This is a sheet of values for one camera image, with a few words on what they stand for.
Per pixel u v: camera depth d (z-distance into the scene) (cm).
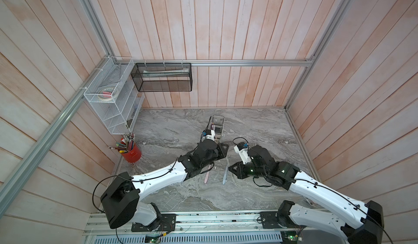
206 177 87
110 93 68
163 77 103
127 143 84
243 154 67
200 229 73
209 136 71
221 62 98
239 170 63
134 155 88
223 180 86
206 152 58
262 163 55
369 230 38
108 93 72
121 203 41
